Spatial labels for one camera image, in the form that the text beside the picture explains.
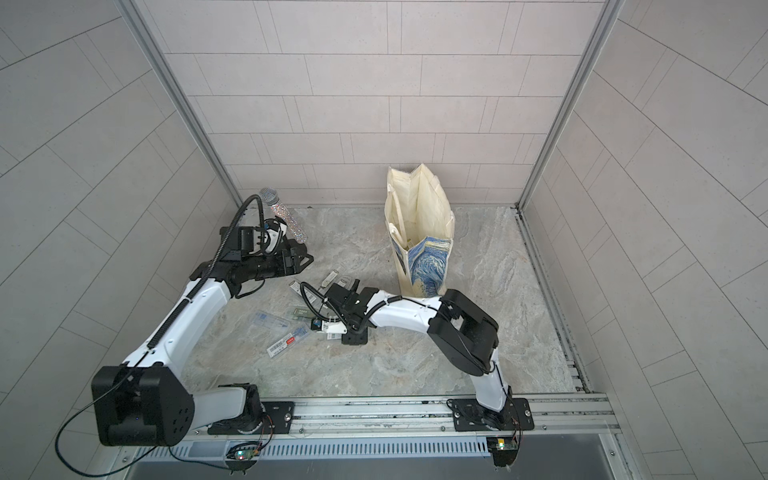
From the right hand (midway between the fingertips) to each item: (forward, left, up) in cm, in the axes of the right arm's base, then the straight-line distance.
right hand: (351, 330), depth 86 cm
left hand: (+14, +10, +19) cm, 25 cm away
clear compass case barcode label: (+14, +18, +3) cm, 23 cm away
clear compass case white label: (+15, +2, +3) cm, 15 cm away
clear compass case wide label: (-3, +4, +4) cm, 7 cm away
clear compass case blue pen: (+3, +23, +2) cm, 24 cm away
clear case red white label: (-3, +17, +3) cm, 18 cm away
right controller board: (-30, -37, -2) cm, 47 cm away
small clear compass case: (+16, +7, +3) cm, 18 cm away
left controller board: (-28, +22, +4) cm, 36 cm away
